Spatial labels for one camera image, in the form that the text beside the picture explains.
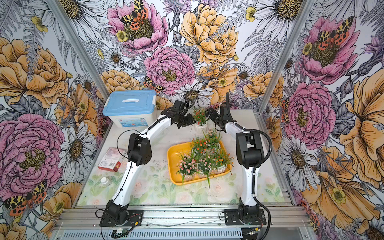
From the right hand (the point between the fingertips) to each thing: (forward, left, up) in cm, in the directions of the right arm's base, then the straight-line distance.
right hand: (207, 116), depth 104 cm
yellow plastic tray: (-23, +23, -10) cm, 34 cm away
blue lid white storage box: (+4, +53, +5) cm, 53 cm away
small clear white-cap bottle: (-40, +58, -6) cm, 71 cm away
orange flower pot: (-26, +2, +4) cm, 26 cm away
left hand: (-5, +11, -3) cm, 12 cm away
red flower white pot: (-4, +5, +3) cm, 7 cm away
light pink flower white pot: (-37, +13, +3) cm, 40 cm away
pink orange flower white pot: (-39, +4, +3) cm, 39 cm away
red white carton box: (-27, +58, -6) cm, 65 cm away
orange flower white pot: (-36, -5, +3) cm, 36 cm away
